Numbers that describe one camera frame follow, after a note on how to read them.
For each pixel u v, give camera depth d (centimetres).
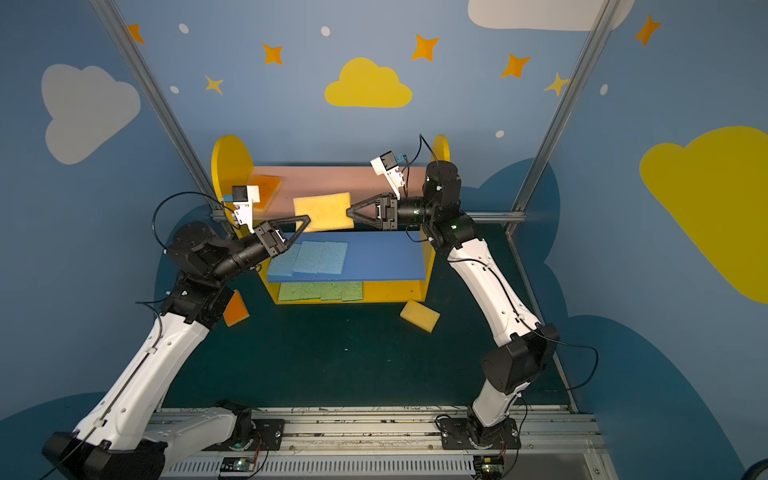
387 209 56
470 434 66
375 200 58
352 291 100
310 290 99
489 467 72
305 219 58
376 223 59
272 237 52
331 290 99
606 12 69
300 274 90
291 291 98
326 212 58
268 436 74
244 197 53
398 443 74
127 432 38
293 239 58
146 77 79
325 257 93
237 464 71
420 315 96
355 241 100
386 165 55
